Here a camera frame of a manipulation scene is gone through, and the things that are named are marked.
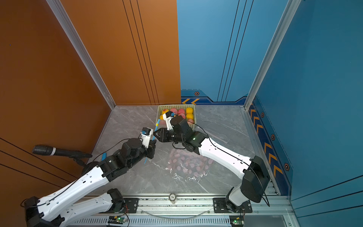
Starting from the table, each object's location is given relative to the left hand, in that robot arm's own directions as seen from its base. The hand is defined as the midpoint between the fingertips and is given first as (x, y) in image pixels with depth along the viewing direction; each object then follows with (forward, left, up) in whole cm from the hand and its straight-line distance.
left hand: (157, 139), depth 74 cm
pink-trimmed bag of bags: (-7, -17, -20) cm, 27 cm away
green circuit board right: (-33, -42, -24) cm, 58 cm away
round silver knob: (-24, -9, -16) cm, 30 cm away
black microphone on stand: (-11, +45, +7) cm, 47 cm away
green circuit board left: (-33, +19, -23) cm, 45 cm away
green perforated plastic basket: (+36, -16, -16) cm, 42 cm away
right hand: (+1, 0, +5) cm, 5 cm away
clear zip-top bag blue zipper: (+3, -1, +8) cm, 9 cm away
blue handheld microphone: (0, +38, -22) cm, 44 cm away
